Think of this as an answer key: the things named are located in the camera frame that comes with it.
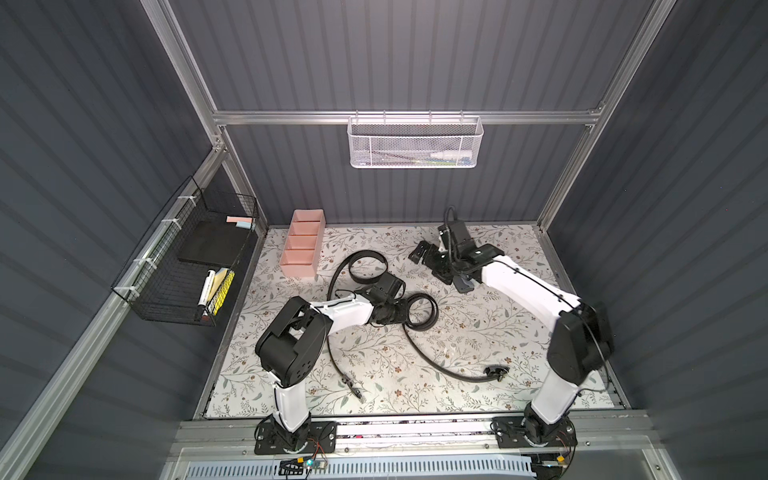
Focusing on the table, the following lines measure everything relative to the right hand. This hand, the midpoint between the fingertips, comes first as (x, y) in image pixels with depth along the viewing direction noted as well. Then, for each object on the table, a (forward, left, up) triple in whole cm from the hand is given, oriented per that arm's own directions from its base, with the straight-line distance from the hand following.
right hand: (421, 262), depth 86 cm
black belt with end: (+15, +23, -16) cm, 32 cm away
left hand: (-9, +4, -15) cm, 18 cm away
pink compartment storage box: (+15, +41, -13) cm, 46 cm away
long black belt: (-27, -19, -16) cm, 37 cm away
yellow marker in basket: (-12, +48, +10) cm, 50 cm away
